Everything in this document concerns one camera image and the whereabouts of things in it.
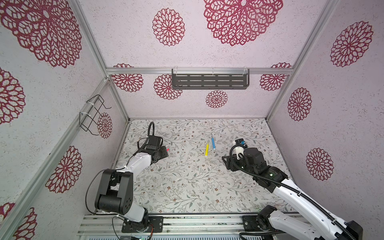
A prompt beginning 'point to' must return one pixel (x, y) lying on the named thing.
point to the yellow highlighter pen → (207, 150)
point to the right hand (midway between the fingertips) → (227, 154)
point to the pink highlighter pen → (168, 149)
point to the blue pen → (213, 143)
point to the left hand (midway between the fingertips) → (162, 155)
